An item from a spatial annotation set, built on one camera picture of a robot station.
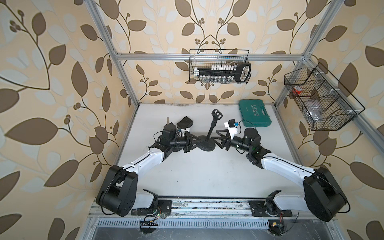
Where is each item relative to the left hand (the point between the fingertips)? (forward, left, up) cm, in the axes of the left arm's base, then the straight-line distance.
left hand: (200, 139), depth 76 cm
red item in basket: (+29, -57, +9) cm, 64 cm away
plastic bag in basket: (+11, -57, +12) cm, 59 cm away
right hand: (+3, -7, -1) cm, 8 cm away
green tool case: (+33, -40, -16) cm, 54 cm away
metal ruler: (+30, +24, -22) cm, 44 cm away
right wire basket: (+13, -61, +14) cm, 64 cm away
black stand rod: (+5, -7, +13) cm, 16 cm away
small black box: (+26, +10, -19) cm, 34 cm away
